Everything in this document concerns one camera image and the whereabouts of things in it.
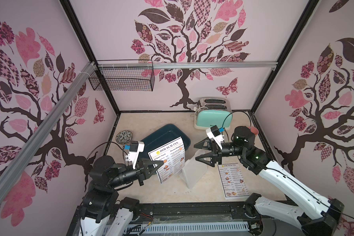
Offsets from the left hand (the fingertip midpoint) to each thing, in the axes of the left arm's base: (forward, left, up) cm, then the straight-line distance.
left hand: (163, 167), depth 55 cm
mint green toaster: (+47, -29, -16) cm, 57 cm away
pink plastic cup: (+36, -57, -25) cm, 72 cm away
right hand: (+6, -14, 0) cm, 15 cm away
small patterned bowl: (+37, +34, -32) cm, 59 cm away
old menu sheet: (+4, -37, -34) cm, 50 cm away
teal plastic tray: (+37, +6, -32) cm, 50 cm away
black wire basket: (+63, +30, +1) cm, 70 cm away
